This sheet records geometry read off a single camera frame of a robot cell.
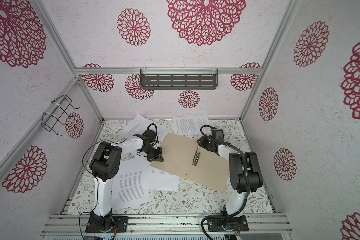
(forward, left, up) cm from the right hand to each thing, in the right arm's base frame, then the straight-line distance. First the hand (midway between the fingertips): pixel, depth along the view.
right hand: (199, 139), depth 98 cm
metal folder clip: (-9, +2, -7) cm, 12 cm away
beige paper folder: (-10, +10, -6) cm, 15 cm away
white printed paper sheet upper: (+20, +45, -8) cm, 50 cm away
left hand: (-12, +24, -8) cm, 28 cm away
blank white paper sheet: (-26, +21, -8) cm, 34 cm away
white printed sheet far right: (+21, +6, -8) cm, 23 cm away
